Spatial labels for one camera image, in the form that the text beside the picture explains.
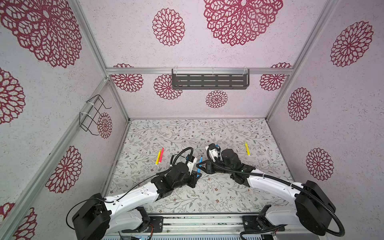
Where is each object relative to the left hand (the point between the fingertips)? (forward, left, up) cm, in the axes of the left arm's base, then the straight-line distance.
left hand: (199, 176), depth 79 cm
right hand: (+4, +1, +6) cm, 8 cm away
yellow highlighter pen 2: (+18, +26, -10) cm, 33 cm away
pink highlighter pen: (+20, +24, -11) cm, 33 cm away
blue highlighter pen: (+1, 0, +5) cm, 5 cm away
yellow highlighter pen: (+24, -35, -11) cm, 44 cm away
